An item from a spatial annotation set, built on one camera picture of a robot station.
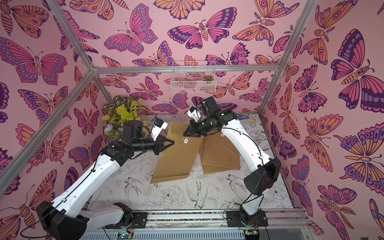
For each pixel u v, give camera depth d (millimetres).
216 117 529
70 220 397
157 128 613
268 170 441
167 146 671
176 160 683
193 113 687
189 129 696
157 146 602
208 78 926
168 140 663
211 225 729
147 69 1987
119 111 858
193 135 630
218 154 973
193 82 1061
